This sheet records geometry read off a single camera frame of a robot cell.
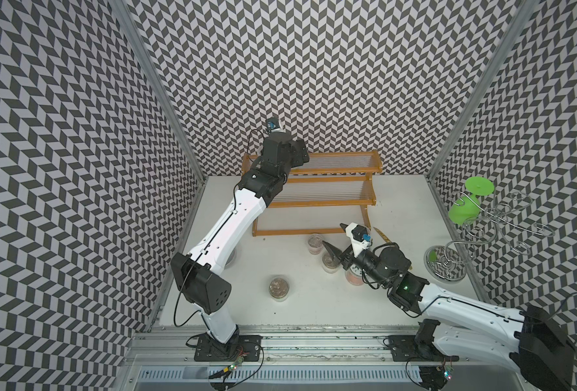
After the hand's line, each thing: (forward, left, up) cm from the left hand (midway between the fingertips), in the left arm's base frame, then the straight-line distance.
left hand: (291, 146), depth 75 cm
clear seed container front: (-33, +5, -33) cm, 47 cm away
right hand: (-23, -13, -16) cm, 30 cm away
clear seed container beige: (-20, -14, -42) cm, 49 cm away
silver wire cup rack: (-21, -58, -36) cm, 71 cm away
